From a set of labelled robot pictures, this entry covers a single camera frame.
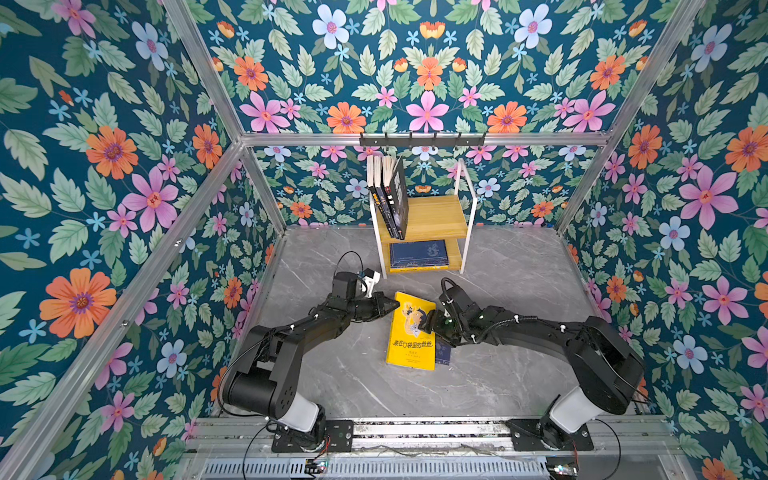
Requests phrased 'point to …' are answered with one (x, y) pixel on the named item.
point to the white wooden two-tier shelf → (445, 218)
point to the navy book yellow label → (418, 254)
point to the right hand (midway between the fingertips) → (422, 329)
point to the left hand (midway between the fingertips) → (402, 299)
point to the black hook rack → (422, 142)
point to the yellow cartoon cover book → (408, 345)
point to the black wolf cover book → (396, 195)
